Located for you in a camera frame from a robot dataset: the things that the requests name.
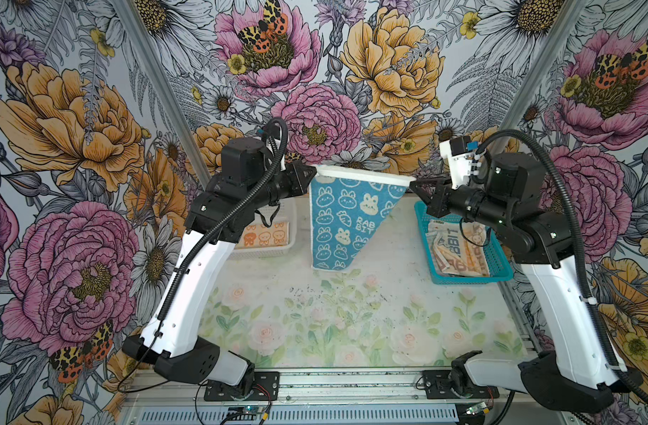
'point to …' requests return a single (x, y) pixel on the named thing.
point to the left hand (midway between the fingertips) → (314, 181)
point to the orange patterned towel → (257, 235)
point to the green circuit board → (250, 409)
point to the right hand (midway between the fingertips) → (413, 194)
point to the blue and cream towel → (348, 207)
